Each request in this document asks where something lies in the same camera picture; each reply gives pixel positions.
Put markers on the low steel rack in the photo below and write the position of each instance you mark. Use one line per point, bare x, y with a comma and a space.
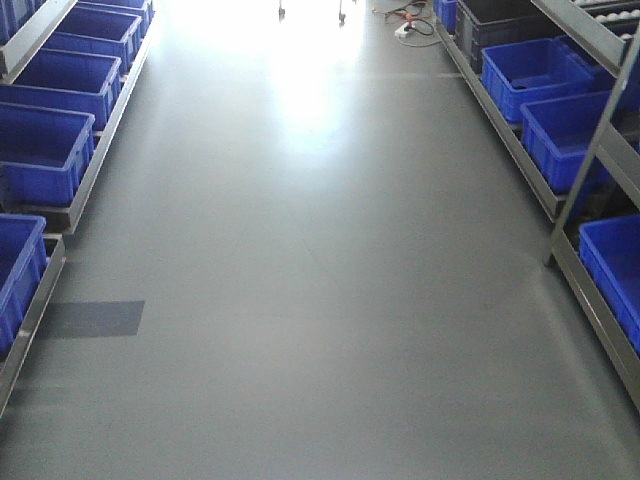
100, 160

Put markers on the row of blue bins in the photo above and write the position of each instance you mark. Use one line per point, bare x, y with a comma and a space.
45, 150

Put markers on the white power strip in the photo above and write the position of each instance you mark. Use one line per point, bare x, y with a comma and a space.
404, 31

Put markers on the dark navy plastic bin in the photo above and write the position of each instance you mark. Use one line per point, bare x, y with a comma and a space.
467, 45

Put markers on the blue plastic bin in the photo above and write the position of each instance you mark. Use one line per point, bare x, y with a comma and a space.
620, 280
602, 80
445, 15
545, 155
500, 95

